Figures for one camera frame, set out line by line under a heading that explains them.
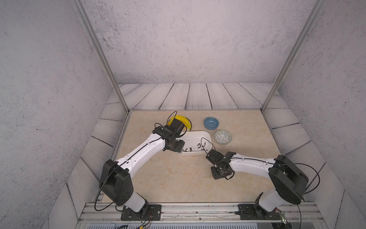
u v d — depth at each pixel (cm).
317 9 71
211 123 110
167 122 72
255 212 64
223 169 63
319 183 57
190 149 97
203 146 99
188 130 106
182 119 107
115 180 42
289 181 44
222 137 102
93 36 80
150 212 72
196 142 101
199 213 74
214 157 70
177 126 65
